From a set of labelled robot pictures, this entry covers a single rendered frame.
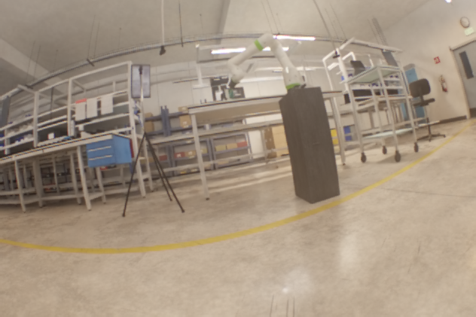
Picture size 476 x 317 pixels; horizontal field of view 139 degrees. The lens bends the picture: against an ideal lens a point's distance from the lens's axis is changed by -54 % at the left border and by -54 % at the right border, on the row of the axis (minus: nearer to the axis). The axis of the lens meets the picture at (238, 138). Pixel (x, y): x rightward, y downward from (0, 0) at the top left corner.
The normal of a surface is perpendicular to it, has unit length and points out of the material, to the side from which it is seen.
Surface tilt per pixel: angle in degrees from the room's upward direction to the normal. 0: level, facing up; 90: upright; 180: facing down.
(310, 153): 90
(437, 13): 90
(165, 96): 90
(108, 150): 90
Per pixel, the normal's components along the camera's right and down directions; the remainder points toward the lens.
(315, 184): 0.07, -0.07
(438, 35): -0.97, 0.16
